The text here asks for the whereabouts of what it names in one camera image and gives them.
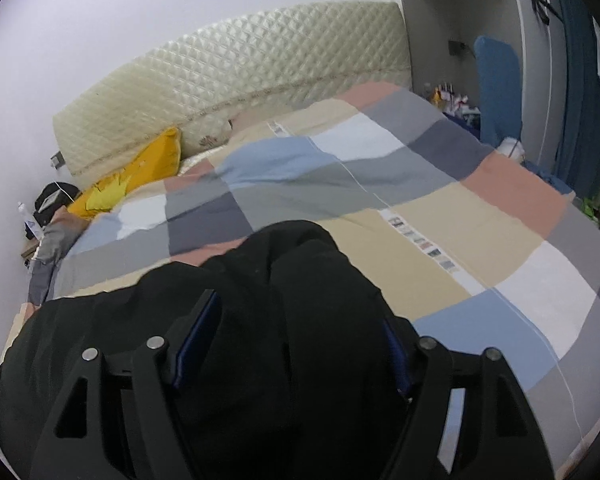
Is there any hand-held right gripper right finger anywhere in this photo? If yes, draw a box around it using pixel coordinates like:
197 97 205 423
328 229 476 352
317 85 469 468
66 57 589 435
380 317 556 480

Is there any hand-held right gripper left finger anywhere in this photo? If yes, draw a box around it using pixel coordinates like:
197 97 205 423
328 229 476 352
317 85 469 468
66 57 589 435
30 289 223 480

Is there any black puffer jacket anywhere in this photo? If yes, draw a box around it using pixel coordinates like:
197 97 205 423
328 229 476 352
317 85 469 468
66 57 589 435
0 220 421 480

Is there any plaid patchwork quilt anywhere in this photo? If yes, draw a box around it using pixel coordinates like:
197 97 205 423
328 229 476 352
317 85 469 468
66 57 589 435
15 82 600 480

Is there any yellow pillow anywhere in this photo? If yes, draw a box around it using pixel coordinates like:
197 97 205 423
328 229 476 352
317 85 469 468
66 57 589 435
69 126 182 220

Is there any cream floral pillow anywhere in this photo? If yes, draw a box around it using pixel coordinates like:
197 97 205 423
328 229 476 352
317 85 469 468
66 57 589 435
180 127 236 171

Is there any black bag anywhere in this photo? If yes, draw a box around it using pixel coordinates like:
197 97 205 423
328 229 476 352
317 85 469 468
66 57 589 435
24 182 81 238

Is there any white plastic bottle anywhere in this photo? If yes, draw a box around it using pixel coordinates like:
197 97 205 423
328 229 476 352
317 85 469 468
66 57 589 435
17 201 43 241

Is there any blue cloth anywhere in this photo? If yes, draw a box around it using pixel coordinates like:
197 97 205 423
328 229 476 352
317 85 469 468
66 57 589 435
522 160 576 196

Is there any white plastic bag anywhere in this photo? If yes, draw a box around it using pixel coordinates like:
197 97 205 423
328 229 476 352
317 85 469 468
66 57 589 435
495 137 526 162

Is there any cluster of small bottles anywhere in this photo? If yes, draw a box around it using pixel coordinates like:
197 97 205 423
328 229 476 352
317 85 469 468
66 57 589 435
427 82 481 128

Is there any blue chair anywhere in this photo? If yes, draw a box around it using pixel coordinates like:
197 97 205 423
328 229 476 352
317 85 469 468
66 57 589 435
474 35 526 148

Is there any cream quilted headboard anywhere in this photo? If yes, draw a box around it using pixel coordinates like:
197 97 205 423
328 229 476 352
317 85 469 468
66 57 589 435
52 1 412 191

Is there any teal curtain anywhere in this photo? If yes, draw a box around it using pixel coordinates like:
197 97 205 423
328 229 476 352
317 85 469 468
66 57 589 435
550 0 600 201

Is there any grey wardrobe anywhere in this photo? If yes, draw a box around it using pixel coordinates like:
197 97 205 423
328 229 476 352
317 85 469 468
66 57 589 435
392 0 600 196

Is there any white cable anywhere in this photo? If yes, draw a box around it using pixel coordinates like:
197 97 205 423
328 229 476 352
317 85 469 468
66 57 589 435
50 180 81 202

